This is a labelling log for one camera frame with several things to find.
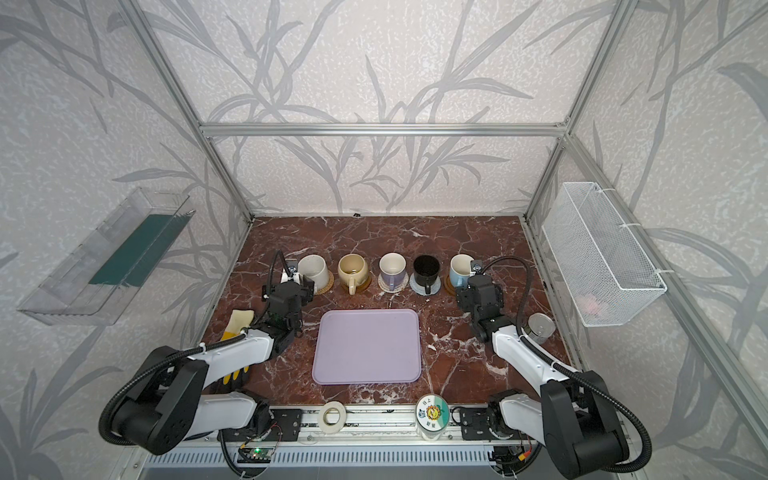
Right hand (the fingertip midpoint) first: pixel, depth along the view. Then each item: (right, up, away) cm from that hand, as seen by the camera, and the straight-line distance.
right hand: (478, 283), depth 89 cm
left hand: (-57, +3, -1) cm, 57 cm away
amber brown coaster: (-8, -2, +10) cm, 13 cm away
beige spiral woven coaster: (-25, -3, +8) cm, 27 cm away
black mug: (-16, +3, +3) cm, 16 cm away
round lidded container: (-16, -27, -21) cm, 38 cm away
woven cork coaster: (-47, -1, +11) cm, 49 cm away
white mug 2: (-27, +4, +13) cm, 30 cm away
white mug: (-53, +4, +9) cm, 54 cm away
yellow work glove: (-73, -11, -1) cm, 73 cm away
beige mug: (-40, +3, +12) cm, 42 cm away
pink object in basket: (+23, -3, -17) cm, 29 cm away
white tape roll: (-38, -31, -14) cm, 51 cm away
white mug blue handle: (-5, +4, +4) cm, 7 cm away
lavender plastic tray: (-33, -18, -2) cm, 38 cm away
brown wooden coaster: (-37, -3, +8) cm, 38 cm away
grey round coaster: (-17, -3, +8) cm, 19 cm away
